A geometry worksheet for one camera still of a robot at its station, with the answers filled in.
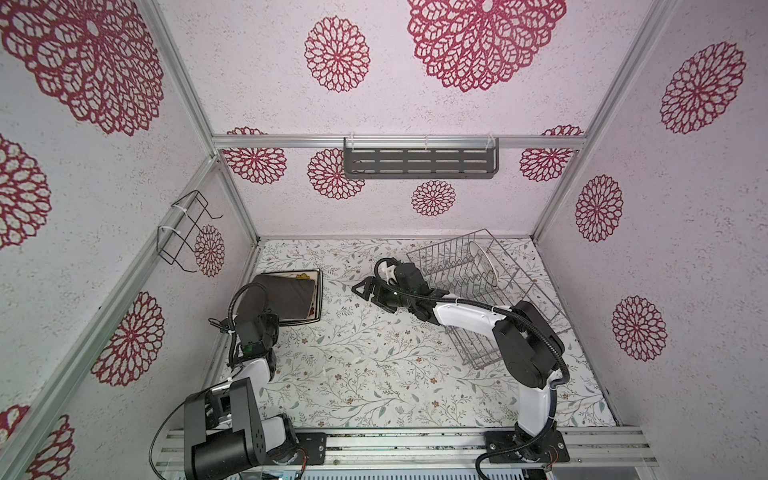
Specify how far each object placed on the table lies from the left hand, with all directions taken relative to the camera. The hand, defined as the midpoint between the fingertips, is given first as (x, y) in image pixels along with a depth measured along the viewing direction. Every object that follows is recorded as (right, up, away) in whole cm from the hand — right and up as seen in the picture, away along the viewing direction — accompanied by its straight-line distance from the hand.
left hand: (274, 309), depth 90 cm
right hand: (+26, +6, -3) cm, 27 cm away
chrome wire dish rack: (+67, +12, +19) cm, 71 cm away
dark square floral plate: (+11, 0, +7) cm, 13 cm away
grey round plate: (+68, +14, +14) cm, 71 cm away
